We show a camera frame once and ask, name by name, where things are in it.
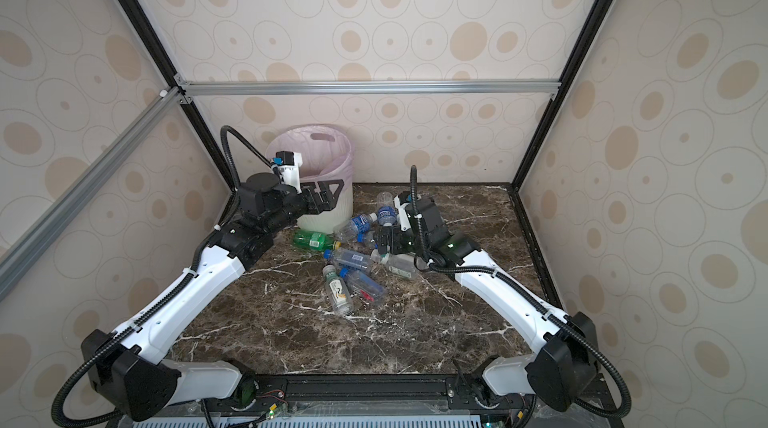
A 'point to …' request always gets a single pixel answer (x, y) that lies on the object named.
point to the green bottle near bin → (315, 241)
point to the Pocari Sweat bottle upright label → (387, 213)
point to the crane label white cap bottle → (338, 291)
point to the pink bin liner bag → (326, 152)
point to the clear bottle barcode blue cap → (350, 257)
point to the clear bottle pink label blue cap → (363, 284)
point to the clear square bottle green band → (399, 265)
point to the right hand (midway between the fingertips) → (390, 233)
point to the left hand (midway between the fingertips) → (337, 180)
